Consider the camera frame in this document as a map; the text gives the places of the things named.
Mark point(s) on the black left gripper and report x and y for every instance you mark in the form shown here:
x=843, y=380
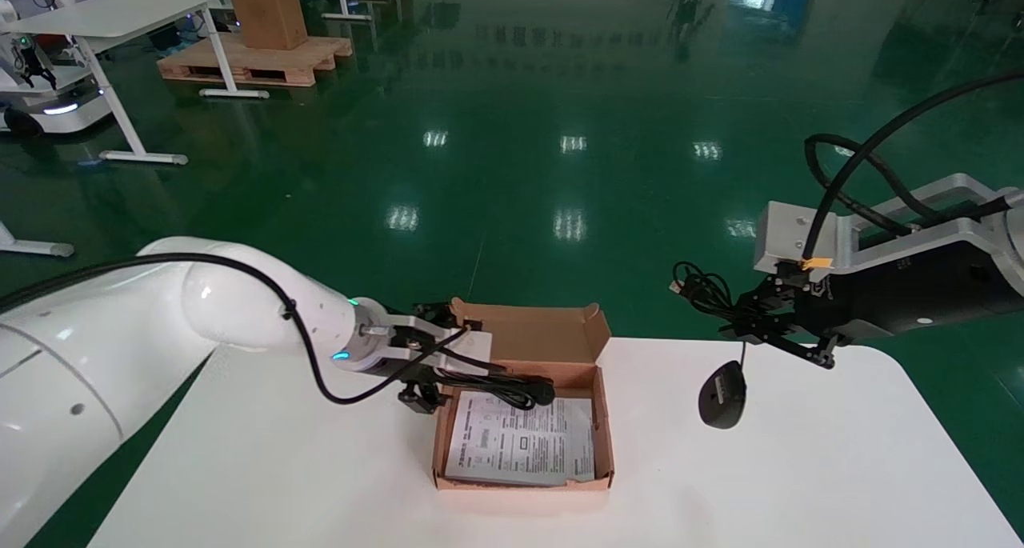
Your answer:
x=408, y=368

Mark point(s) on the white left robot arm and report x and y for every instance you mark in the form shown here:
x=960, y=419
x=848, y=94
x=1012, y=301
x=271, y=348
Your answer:
x=96, y=356

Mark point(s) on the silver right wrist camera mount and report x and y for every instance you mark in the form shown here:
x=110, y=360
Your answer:
x=788, y=232

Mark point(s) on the white table foot bar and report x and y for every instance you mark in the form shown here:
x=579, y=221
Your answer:
x=36, y=248

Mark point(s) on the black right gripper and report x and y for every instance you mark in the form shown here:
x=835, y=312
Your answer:
x=904, y=292

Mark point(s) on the tall brown cardboard carton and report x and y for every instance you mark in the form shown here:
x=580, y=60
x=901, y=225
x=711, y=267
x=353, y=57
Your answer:
x=268, y=8

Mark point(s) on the wooden shipping pallet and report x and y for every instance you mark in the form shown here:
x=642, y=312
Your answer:
x=272, y=56

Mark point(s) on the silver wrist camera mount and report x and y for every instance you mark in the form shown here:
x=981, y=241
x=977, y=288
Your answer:
x=472, y=352
x=788, y=232

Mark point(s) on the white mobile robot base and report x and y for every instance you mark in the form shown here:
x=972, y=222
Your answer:
x=56, y=104

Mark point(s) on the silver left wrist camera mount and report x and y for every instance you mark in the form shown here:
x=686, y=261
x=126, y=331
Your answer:
x=472, y=352

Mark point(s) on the printed white instruction sheet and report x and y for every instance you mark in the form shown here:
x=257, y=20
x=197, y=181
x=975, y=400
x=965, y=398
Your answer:
x=520, y=448

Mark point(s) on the open brown cardboard storage box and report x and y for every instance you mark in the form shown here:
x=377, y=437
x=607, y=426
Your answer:
x=552, y=336

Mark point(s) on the white desk with white legs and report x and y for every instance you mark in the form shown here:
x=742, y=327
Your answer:
x=128, y=8

